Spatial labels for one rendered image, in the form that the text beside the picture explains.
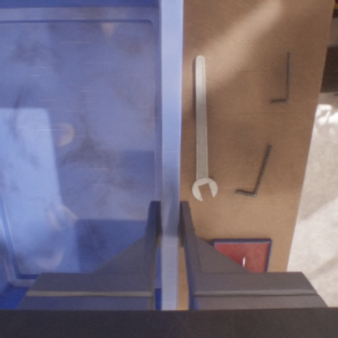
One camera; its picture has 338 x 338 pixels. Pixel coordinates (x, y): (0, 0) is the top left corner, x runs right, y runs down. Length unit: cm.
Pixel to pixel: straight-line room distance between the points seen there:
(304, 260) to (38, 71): 119
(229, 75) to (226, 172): 15
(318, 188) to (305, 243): 25
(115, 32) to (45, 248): 24
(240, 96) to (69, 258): 33
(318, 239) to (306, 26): 94
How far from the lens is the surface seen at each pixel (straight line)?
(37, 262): 33
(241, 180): 43
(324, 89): 87
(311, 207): 112
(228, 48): 40
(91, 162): 25
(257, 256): 51
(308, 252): 124
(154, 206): 15
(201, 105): 38
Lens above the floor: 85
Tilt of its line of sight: 73 degrees down
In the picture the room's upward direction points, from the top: 178 degrees clockwise
